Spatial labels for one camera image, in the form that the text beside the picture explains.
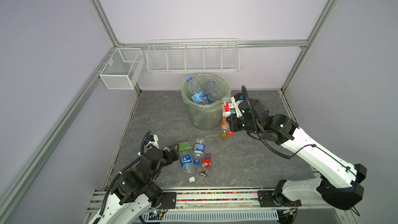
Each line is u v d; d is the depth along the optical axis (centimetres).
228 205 74
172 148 64
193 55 96
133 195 46
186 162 81
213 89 92
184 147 85
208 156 86
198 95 85
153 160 50
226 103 65
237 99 59
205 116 89
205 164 81
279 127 43
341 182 38
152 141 62
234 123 58
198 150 85
